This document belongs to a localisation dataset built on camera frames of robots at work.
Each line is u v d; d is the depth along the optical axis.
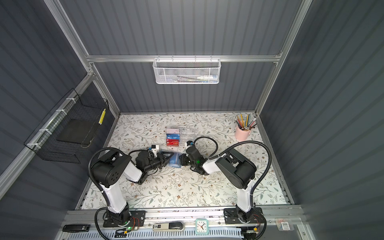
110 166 0.50
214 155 0.77
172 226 0.67
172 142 0.99
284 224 0.70
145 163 0.76
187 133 1.08
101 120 0.82
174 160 0.91
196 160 0.74
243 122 1.01
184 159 0.85
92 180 0.51
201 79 0.91
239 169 0.52
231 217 0.73
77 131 0.76
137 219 0.73
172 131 1.01
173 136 0.99
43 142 0.62
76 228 0.69
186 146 0.87
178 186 0.84
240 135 0.99
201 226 0.70
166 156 0.85
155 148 0.89
